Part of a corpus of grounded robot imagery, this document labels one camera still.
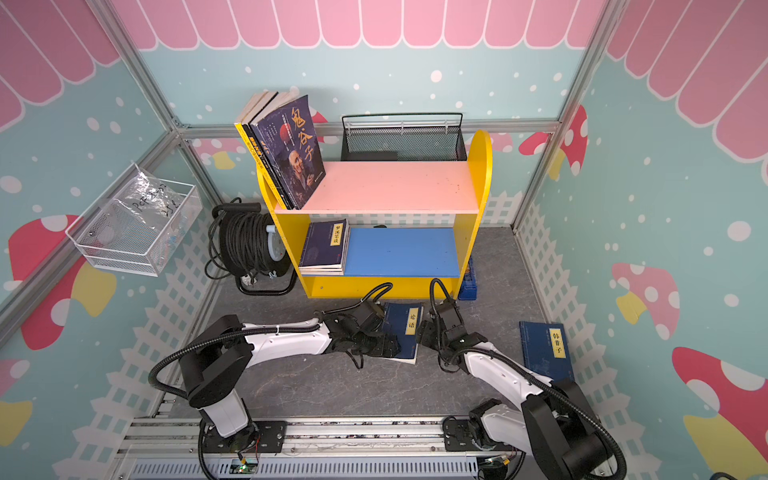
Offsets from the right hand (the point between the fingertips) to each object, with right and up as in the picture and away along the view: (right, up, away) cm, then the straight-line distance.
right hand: (424, 332), depth 89 cm
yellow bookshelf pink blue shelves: (-12, +34, +35) cm, 50 cm away
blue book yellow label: (-6, +3, +4) cm, 8 cm away
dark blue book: (+36, -5, -1) cm, 36 cm away
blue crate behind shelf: (+15, +11, +7) cm, 20 cm away
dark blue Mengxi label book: (-30, +27, +3) cm, 40 cm away
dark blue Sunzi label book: (-30, +20, -2) cm, 36 cm away
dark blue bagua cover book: (-30, +18, -2) cm, 35 cm away
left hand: (-11, -5, -3) cm, 13 cm away
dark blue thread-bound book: (-30, +17, 0) cm, 34 cm away
